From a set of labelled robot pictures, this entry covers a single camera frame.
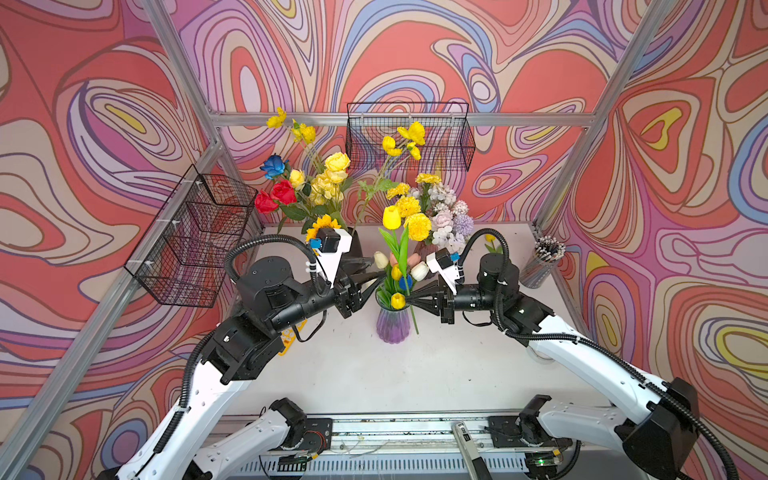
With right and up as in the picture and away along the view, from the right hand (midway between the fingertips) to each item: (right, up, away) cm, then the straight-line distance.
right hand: (409, 307), depth 65 cm
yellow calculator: (-35, -13, +24) cm, 44 cm away
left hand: (-6, +9, -12) cm, 16 cm away
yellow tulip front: (+37, +13, +47) cm, 61 cm away
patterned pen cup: (+46, +13, +28) cm, 55 cm away
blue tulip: (-2, +6, -3) cm, 7 cm away
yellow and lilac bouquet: (+8, +25, +24) cm, 36 cm away
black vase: (-15, +14, +29) cm, 36 cm away
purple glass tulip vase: (-3, -11, +29) cm, 31 cm away
